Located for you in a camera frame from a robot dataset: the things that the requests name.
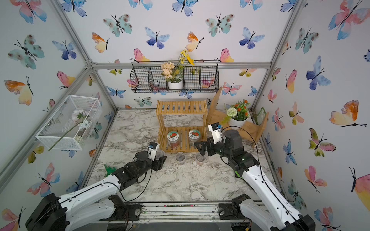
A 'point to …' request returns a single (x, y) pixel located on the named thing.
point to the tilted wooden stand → (251, 131)
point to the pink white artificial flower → (80, 117)
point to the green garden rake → (109, 170)
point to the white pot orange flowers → (237, 115)
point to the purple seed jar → (159, 153)
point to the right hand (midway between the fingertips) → (203, 140)
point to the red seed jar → (200, 159)
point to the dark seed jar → (180, 157)
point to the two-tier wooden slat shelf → (180, 124)
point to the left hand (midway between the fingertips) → (162, 153)
